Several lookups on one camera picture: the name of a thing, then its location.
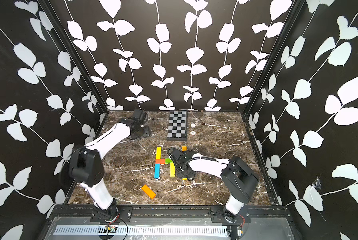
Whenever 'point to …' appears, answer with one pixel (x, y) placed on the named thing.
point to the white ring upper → (193, 125)
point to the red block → (160, 161)
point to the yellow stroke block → (158, 152)
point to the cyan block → (157, 171)
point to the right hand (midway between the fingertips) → (181, 173)
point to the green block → (168, 160)
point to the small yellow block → (172, 170)
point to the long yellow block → (184, 148)
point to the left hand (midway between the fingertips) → (146, 131)
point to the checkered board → (177, 126)
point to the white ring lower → (192, 132)
